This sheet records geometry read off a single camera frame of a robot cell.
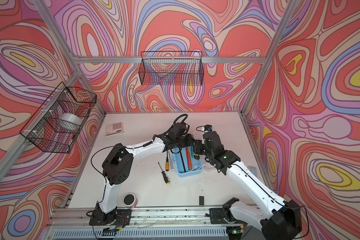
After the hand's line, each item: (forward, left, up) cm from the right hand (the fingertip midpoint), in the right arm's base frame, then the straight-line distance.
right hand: (196, 146), depth 79 cm
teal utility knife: (+2, +2, -10) cm, 11 cm away
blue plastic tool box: (-2, +5, -17) cm, 18 cm away
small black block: (-23, -2, -18) cm, 29 cm away
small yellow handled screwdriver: (-2, +18, -17) cm, 25 cm away
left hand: (+8, -2, -6) cm, 10 cm away
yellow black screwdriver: (-10, +18, -17) cm, 27 cm away
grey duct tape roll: (+5, +61, +17) cm, 63 cm away
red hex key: (+1, +4, -17) cm, 18 cm away
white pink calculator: (+27, +57, -15) cm, 65 cm away
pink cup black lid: (-23, +35, -13) cm, 44 cm away
